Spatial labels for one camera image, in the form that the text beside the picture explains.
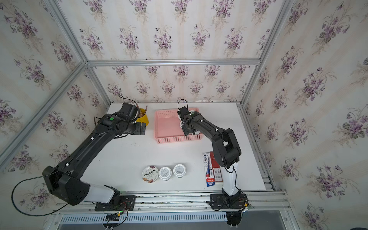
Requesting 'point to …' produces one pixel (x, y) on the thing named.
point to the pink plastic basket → (167, 129)
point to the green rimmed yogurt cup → (197, 132)
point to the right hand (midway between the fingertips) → (194, 128)
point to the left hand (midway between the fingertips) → (138, 129)
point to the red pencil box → (217, 168)
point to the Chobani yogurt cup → (150, 174)
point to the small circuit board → (112, 217)
